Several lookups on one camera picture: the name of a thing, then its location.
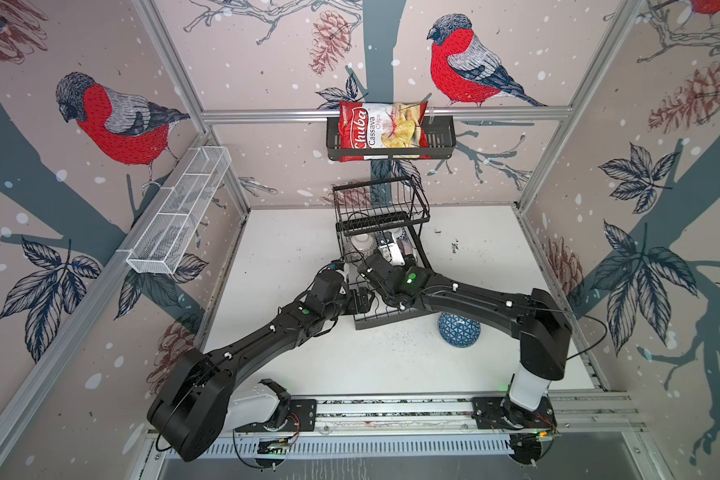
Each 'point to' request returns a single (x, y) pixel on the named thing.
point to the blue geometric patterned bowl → (458, 331)
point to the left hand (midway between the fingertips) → (363, 296)
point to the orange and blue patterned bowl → (403, 235)
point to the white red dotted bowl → (364, 244)
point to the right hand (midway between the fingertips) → (396, 264)
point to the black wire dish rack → (363, 212)
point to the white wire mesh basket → (180, 210)
